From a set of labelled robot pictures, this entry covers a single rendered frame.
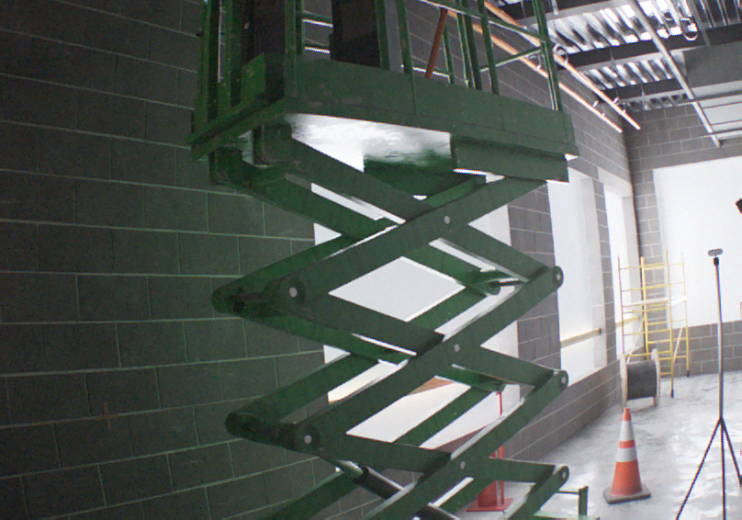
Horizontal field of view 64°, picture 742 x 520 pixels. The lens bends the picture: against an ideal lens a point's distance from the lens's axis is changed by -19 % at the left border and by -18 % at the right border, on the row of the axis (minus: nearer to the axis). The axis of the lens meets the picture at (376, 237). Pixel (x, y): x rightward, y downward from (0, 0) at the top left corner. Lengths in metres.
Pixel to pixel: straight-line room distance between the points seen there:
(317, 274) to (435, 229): 0.54
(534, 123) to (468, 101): 0.40
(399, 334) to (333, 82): 0.88
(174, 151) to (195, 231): 0.39
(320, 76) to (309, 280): 0.63
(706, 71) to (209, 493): 6.07
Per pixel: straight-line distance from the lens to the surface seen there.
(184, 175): 3.36
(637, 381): 8.72
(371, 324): 2.41
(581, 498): 3.53
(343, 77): 2.31
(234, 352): 3.47
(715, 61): 7.34
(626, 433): 5.12
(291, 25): 2.26
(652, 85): 10.30
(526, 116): 2.95
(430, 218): 2.56
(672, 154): 11.60
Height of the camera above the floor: 1.61
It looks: 6 degrees up
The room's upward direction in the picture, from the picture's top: 5 degrees counter-clockwise
